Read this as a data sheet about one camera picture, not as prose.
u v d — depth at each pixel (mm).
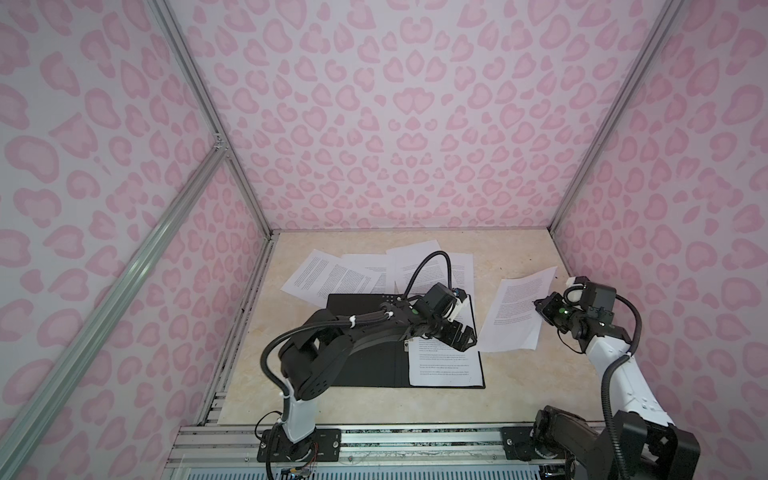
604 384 430
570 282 769
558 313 718
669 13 691
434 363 862
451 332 750
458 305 783
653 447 416
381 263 1107
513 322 898
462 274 1068
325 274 1070
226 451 738
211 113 853
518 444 735
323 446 725
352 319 512
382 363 861
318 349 529
